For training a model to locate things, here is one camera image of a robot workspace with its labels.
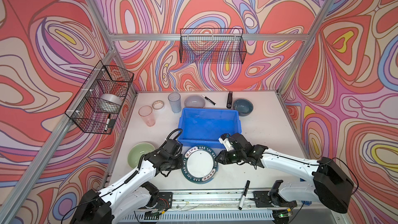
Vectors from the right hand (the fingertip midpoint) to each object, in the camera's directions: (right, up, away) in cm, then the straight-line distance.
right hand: (217, 163), depth 80 cm
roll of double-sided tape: (-40, +31, +32) cm, 60 cm away
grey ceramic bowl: (-13, +33, +31) cm, 48 cm away
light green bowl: (-45, +4, +6) cm, 46 cm away
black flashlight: (+11, +32, +29) cm, 44 cm away
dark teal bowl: (+22, +29, +27) cm, 46 cm away
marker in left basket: (-53, +21, -8) cm, 58 cm away
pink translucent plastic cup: (-42, +26, +11) cm, 51 cm away
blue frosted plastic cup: (-26, +34, +19) cm, 47 cm away
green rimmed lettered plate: (-9, -1, +1) cm, 10 cm away
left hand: (-17, 0, +2) cm, 17 cm away
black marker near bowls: (-3, +35, +35) cm, 50 cm away
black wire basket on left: (-59, +30, -6) cm, 66 cm away
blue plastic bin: (-8, +15, +20) cm, 26 cm away
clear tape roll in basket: (-52, +33, -6) cm, 62 cm away
